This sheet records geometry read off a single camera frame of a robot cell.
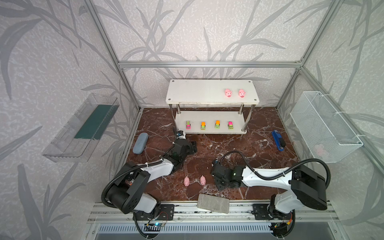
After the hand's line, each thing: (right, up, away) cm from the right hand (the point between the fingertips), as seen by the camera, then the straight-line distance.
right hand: (217, 177), depth 84 cm
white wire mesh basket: (+45, +26, -21) cm, 56 cm away
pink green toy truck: (-18, +29, +15) cm, 38 cm away
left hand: (-13, +21, +7) cm, 26 cm away
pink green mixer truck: (+11, +29, +15) cm, 35 cm away
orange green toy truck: (-8, +29, +15) cm, 34 cm away
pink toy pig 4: (+13, +47, -5) cm, 49 cm away
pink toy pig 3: (+5, +47, -7) cm, 48 cm away
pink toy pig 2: (-8, -1, -1) cm, 8 cm away
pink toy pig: (-17, -1, -2) cm, 17 cm away
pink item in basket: (+51, +18, -11) cm, 55 cm away
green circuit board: (-31, -17, -13) cm, 38 cm away
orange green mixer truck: (+2, +30, +16) cm, 34 cm away
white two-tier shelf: (-3, +48, -3) cm, 48 cm away
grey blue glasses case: (-49, +18, +13) cm, 53 cm away
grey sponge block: (-3, -9, -10) cm, 14 cm away
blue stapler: (+42, +19, +12) cm, 48 cm away
